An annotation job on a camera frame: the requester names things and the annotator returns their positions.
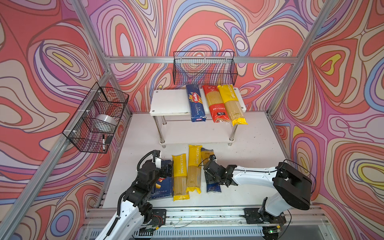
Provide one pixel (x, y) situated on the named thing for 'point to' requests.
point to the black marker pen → (103, 142)
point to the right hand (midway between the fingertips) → (212, 178)
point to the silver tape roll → (106, 120)
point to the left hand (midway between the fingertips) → (166, 159)
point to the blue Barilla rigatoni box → (163, 187)
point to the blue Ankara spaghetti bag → (213, 188)
